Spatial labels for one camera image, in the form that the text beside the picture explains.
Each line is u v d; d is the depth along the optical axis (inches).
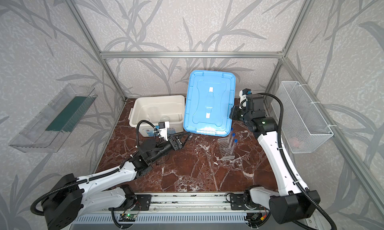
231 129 28.5
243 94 25.7
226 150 36.0
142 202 29.0
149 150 22.2
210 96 30.1
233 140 33.4
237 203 28.5
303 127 23.9
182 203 29.6
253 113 20.9
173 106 40.5
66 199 15.8
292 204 14.2
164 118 41.7
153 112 41.4
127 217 27.9
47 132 24.9
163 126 26.7
